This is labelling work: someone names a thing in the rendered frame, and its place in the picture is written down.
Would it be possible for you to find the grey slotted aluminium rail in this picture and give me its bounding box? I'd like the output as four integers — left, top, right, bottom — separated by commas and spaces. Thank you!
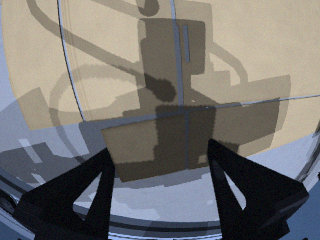
0, 169, 222, 240

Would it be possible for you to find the flat tan cardboard box blank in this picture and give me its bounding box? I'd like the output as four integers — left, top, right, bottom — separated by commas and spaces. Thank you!
0, 0, 320, 183

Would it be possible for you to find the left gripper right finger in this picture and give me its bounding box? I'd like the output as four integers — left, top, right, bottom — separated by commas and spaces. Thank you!
207, 139, 309, 240

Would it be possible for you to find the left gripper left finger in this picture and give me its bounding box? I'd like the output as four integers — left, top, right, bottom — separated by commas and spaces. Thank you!
17, 147, 115, 239

